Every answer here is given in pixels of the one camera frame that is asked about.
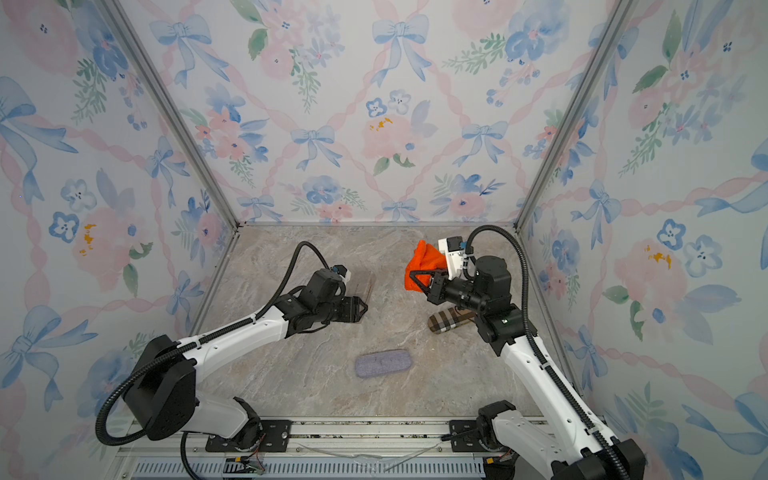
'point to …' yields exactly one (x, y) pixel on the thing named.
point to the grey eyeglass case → (358, 284)
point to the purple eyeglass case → (381, 363)
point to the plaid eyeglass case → (449, 318)
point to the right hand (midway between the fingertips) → (414, 274)
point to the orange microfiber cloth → (424, 258)
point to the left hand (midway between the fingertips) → (361, 305)
